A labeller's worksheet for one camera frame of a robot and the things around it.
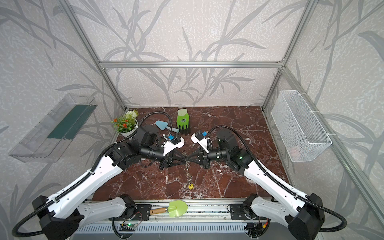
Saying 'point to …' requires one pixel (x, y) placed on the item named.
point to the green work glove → (183, 118)
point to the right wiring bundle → (255, 228)
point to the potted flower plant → (127, 124)
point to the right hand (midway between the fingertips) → (188, 154)
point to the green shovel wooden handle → (176, 208)
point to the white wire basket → (303, 135)
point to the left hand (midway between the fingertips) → (185, 157)
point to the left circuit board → (127, 227)
